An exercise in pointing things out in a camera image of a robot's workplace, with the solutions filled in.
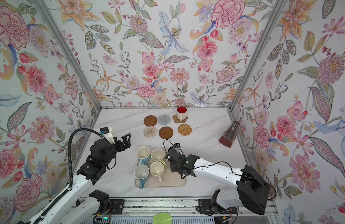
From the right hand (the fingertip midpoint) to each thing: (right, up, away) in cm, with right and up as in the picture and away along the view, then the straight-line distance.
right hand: (174, 162), depth 84 cm
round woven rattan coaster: (+8, +18, +23) cm, 30 cm away
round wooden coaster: (-19, +25, +29) cm, 43 cm away
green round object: (-6, -24, -13) cm, 28 cm away
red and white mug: (+6, +31, +25) cm, 40 cm away
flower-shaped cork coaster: (+3, +25, +29) cm, 38 cm away
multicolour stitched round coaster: (-18, +16, +21) cm, 32 cm away
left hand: (-26, +17, -6) cm, 32 cm away
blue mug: (-20, +3, +7) cm, 22 cm away
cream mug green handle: (-10, +3, +4) cm, 11 cm away
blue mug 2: (-20, -6, 0) cm, 21 cm away
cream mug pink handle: (-10, -4, -1) cm, 11 cm away
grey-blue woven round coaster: (-8, +26, +30) cm, 40 cm away
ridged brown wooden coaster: (-6, +16, +20) cm, 26 cm away
